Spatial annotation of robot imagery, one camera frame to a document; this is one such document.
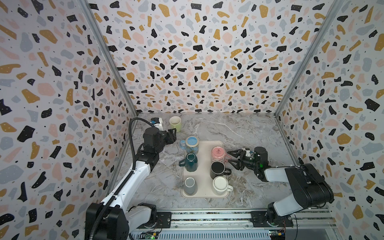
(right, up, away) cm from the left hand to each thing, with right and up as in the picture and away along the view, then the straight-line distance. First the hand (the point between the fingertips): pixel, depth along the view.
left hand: (171, 127), depth 79 cm
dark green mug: (+10, -20, +5) cm, 22 cm away
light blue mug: (+9, -10, +11) cm, 18 cm away
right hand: (+30, -15, +7) cm, 34 cm away
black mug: (+25, -23, +4) cm, 34 cm away
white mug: (+26, -30, -1) cm, 39 cm away
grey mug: (+10, -30, -4) cm, 32 cm away
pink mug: (+26, -15, +7) cm, 30 cm away
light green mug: (-2, +3, +25) cm, 25 cm away
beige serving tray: (+17, -32, +7) cm, 37 cm away
